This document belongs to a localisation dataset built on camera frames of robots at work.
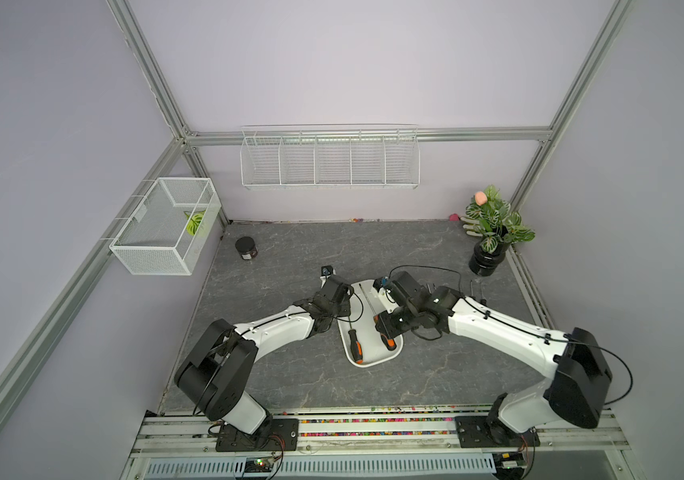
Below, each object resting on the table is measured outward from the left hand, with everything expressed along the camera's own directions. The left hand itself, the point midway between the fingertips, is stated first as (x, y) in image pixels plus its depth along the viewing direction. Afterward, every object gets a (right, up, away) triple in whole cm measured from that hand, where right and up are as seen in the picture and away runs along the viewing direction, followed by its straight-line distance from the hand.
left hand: (341, 301), depth 91 cm
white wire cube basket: (-48, +21, -9) cm, 53 cm away
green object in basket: (-40, +24, -10) cm, 48 cm away
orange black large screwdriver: (+4, -12, -5) cm, 14 cm away
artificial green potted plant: (+43, +22, -10) cm, 50 cm away
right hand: (+11, -4, -10) cm, 15 cm away
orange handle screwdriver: (+13, -9, -13) cm, 21 cm away
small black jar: (-35, +17, +17) cm, 43 cm away
